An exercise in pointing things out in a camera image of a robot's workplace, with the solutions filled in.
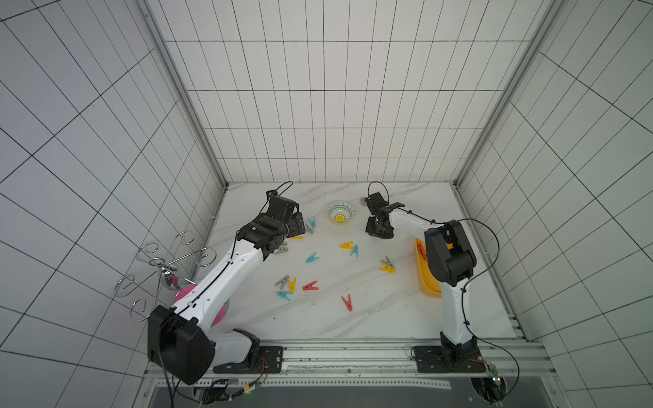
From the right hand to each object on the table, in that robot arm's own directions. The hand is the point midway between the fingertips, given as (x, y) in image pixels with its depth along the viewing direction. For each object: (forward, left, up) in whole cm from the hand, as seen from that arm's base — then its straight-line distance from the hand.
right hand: (365, 231), depth 103 cm
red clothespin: (-25, +20, +1) cm, 32 cm away
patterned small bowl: (+7, +11, +2) cm, 13 cm away
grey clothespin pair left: (-12, +33, +3) cm, 35 cm away
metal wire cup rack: (-35, +53, +28) cm, 69 cm away
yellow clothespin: (-4, +28, -1) cm, 28 cm away
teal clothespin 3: (-14, +21, +1) cm, 25 cm away
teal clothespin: (+2, +22, +1) cm, 22 cm away
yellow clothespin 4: (-25, +27, +1) cm, 37 cm away
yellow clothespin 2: (-8, +8, +1) cm, 11 cm away
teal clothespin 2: (-10, +4, 0) cm, 11 cm away
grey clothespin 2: (-24, +30, +1) cm, 38 cm away
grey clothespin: (-1, +24, +1) cm, 24 cm away
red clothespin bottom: (-30, +7, +1) cm, 31 cm away
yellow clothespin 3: (-16, -8, 0) cm, 18 cm away
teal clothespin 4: (-29, +29, +1) cm, 41 cm away
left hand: (-13, +29, +20) cm, 37 cm away
